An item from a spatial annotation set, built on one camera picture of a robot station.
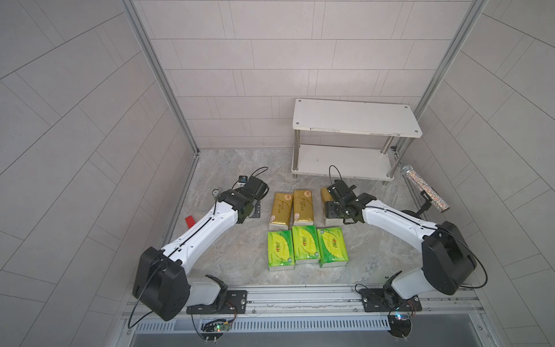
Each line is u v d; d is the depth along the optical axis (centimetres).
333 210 78
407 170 82
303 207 87
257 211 69
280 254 76
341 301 73
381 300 71
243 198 59
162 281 38
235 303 71
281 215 85
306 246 78
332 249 77
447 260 42
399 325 67
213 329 65
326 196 72
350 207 62
